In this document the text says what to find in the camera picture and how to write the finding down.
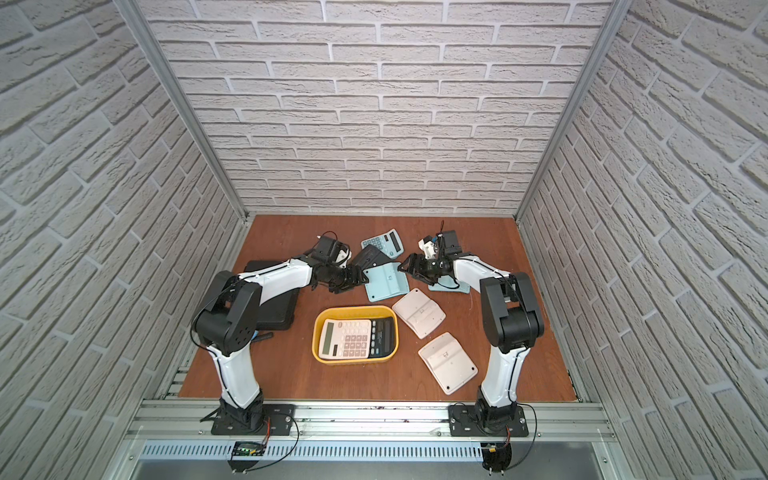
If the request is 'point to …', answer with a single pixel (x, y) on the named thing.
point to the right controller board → (496, 456)
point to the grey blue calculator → (389, 243)
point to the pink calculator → (345, 339)
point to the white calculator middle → (420, 312)
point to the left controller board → (248, 449)
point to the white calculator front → (448, 362)
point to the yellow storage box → (353, 313)
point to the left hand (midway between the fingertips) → (355, 273)
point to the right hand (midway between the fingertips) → (409, 270)
